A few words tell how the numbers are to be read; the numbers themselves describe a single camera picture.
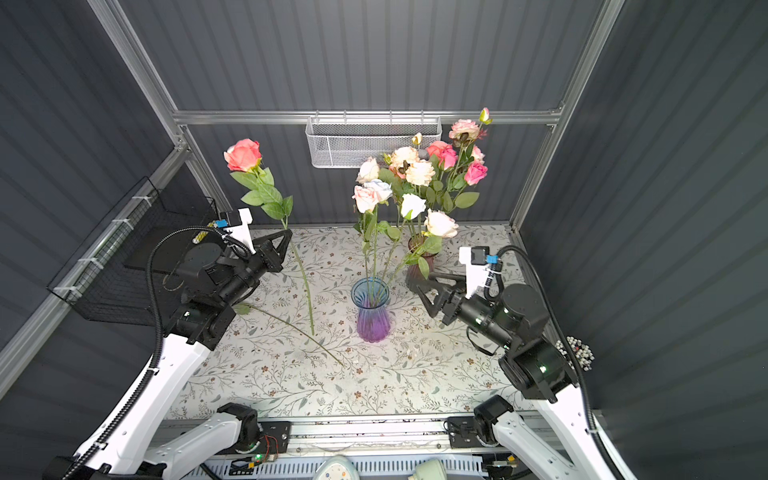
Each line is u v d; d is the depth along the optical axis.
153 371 0.43
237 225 0.56
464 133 0.75
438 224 0.64
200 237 0.80
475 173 0.72
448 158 0.79
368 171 0.77
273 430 0.75
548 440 0.44
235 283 0.56
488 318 0.50
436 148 0.81
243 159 0.58
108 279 0.67
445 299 0.50
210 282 0.49
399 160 0.75
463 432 0.73
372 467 0.71
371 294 0.80
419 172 0.76
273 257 0.57
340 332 0.92
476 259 0.50
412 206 0.66
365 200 0.65
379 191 0.68
